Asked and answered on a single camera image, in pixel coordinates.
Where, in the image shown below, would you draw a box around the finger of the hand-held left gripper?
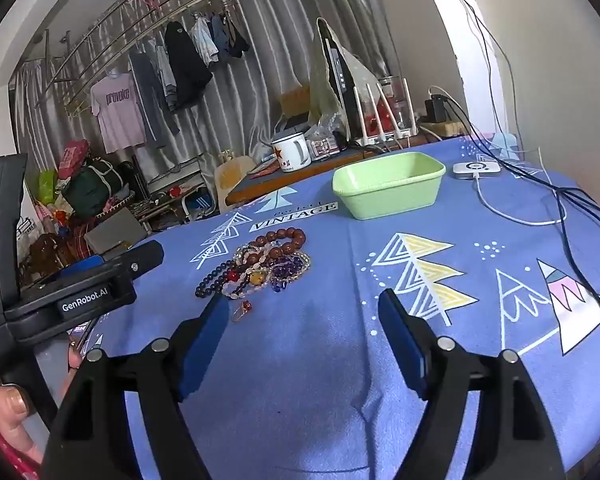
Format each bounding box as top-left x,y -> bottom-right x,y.
32,255 -> 106,288
102,240 -> 165,286

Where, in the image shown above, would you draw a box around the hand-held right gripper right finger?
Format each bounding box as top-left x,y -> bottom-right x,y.
377,288 -> 568,480

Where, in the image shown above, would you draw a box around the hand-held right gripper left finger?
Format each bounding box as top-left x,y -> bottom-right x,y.
40,294 -> 231,480

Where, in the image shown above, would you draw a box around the purple crystal bracelet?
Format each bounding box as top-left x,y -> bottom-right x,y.
270,255 -> 306,292

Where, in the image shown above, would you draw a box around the clear crystal bracelet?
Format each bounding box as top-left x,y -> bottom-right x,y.
289,249 -> 314,280

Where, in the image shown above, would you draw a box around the brown wooden bead bracelet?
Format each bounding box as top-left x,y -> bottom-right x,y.
249,227 -> 309,268

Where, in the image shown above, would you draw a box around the green plastic basin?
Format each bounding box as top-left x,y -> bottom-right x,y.
332,151 -> 447,221

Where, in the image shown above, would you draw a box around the person's left hand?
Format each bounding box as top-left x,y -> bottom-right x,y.
0,384 -> 43,466

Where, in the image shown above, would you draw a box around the grey flat box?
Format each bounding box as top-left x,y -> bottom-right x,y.
82,207 -> 149,257

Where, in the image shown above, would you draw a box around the green duffel bag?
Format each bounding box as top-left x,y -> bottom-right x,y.
62,157 -> 122,219

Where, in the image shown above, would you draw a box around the blue printed tablecloth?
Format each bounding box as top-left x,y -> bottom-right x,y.
75,132 -> 600,480

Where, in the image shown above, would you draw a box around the red pink bag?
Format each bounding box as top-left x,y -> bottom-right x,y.
57,140 -> 91,179

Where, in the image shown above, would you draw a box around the beige plastic stool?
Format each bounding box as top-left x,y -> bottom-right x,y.
214,155 -> 259,214

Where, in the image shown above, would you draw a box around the wooden side desk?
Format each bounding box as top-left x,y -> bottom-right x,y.
225,130 -> 476,207

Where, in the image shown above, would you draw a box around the pink t-shirt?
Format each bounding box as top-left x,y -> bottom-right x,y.
90,72 -> 149,154

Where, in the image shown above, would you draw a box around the grey trousers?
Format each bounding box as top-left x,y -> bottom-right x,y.
128,50 -> 181,149

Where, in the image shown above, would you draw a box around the white enamel mug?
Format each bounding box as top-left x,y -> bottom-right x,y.
271,132 -> 313,174

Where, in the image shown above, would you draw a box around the white power bank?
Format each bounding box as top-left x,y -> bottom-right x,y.
452,160 -> 504,180

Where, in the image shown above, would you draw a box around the black shirt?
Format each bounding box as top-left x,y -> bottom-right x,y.
164,20 -> 214,112

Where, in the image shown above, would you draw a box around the white router with antennas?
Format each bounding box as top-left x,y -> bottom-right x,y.
352,77 -> 421,150

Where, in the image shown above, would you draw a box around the brown cardboard box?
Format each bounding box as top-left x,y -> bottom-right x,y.
279,85 -> 314,122

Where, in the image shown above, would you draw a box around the beige power strip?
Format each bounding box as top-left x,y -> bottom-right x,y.
420,119 -> 470,139

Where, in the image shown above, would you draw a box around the silver grey curtain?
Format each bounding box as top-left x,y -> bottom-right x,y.
10,0 -> 398,203

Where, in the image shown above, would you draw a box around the clear plastic snack bag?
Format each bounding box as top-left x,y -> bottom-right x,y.
304,110 -> 349,157

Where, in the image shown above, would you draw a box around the white blue shirt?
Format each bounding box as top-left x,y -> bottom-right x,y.
187,16 -> 221,68

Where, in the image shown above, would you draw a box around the light blue cloth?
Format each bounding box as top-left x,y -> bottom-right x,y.
490,132 -> 522,162

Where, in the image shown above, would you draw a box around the red plastic bag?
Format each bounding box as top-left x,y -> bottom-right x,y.
364,95 -> 407,134

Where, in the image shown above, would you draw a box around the dark blue garment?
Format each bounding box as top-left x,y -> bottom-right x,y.
210,11 -> 251,61

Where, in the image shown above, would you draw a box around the black power adapter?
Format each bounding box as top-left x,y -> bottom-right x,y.
425,97 -> 454,123

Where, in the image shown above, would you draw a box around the metal clothes rack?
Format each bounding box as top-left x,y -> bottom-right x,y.
45,0 -> 306,107

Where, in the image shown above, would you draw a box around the beige lace cover cloth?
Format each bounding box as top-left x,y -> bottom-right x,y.
310,17 -> 383,128

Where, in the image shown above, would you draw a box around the glass jar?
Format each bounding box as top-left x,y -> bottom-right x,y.
377,75 -> 417,133

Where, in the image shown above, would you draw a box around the black monitor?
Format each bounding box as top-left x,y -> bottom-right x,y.
317,20 -> 365,143

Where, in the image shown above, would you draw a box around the white charging cable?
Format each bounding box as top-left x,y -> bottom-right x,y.
474,172 -> 571,227

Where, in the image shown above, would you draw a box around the black cable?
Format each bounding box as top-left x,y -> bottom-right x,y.
450,0 -> 600,241
432,0 -> 600,321

